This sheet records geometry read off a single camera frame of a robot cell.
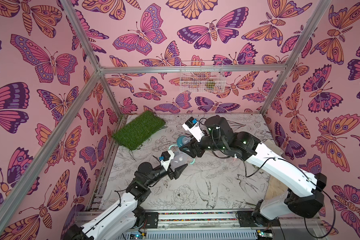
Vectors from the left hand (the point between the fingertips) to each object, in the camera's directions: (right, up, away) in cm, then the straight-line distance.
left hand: (182, 157), depth 72 cm
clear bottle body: (-1, -1, 0) cm, 2 cm away
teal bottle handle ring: (-2, +7, -9) cm, 12 cm away
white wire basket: (+13, +47, +23) cm, 54 cm away
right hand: (+1, +9, -8) cm, 12 cm away
